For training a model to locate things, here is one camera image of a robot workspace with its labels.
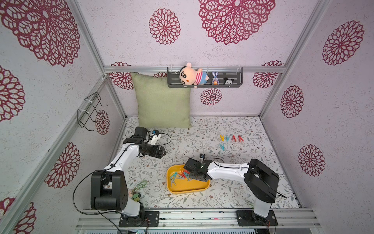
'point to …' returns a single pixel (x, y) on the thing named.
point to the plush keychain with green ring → (136, 195)
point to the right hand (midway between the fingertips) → (191, 173)
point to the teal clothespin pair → (222, 146)
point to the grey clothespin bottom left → (171, 182)
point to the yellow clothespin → (222, 137)
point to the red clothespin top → (240, 138)
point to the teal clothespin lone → (227, 138)
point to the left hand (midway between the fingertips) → (159, 152)
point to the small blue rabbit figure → (215, 80)
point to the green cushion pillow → (160, 106)
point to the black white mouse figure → (228, 82)
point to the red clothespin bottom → (183, 175)
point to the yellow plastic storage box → (183, 186)
